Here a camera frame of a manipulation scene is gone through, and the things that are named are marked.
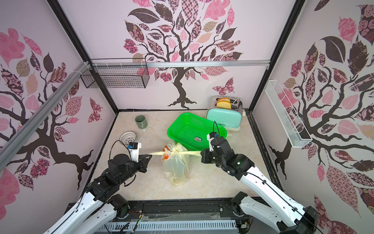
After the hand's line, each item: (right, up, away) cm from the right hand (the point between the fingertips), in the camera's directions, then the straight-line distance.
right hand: (203, 155), depth 74 cm
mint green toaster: (+19, +26, +24) cm, 40 cm away
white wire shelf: (+49, +13, +2) cm, 51 cm away
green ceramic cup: (-43, +18, +31) cm, 56 cm away
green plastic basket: (-6, +11, +33) cm, 35 cm away
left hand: (-28, -2, +1) cm, 28 cm away
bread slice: (+17, +34, +27) cm, 46 cm away
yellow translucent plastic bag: (-14, -3, -4) cm, 15 cm away
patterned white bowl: (-51, +7, +27) cm, 58 cm away
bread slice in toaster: (+17, +30, +24) cm, 42 cm away
